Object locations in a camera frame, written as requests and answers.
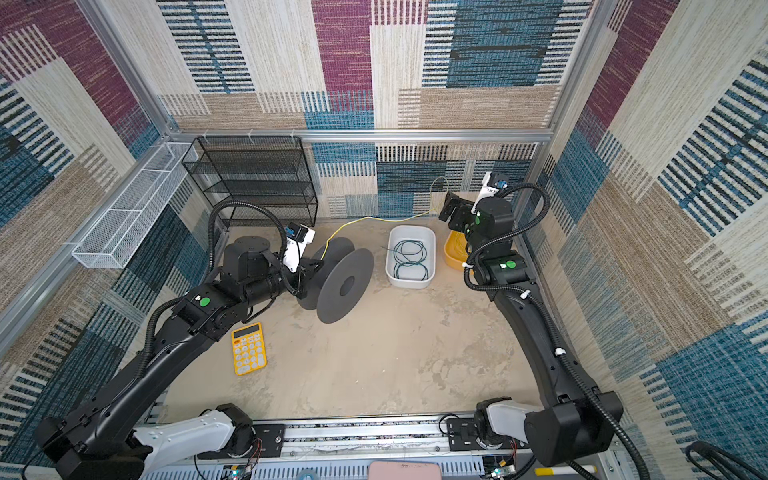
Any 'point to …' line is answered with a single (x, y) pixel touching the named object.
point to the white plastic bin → (410, 275)
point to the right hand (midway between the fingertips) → (464, 202)
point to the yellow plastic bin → (455, 250)
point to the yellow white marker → (563, 471)
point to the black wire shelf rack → (269, 171)
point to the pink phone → (404, 470)
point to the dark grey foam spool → (342, 282)
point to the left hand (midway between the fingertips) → (321, 257)
